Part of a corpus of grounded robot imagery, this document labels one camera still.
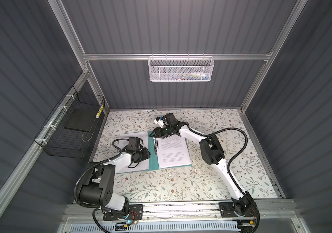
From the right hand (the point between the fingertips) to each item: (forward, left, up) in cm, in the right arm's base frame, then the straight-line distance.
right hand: (152, 137), depth 98 cm
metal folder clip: (-3, -2, -4) cm, 5 cm away
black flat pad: (-5, +34, +25) cm, 43 cm away
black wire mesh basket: (-12, +39, +25) cm, 48 cm away
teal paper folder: (-14, -1, -4) cm, 15 cm away
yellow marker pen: (0, +28, +24) cm, 37 cm away
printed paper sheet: (-18, +5, -5) cm, 19 cm away
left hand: (-11, +3, -3) cm, 12 cm away
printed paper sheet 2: (-8, -13, -5) cm, 16 cm away
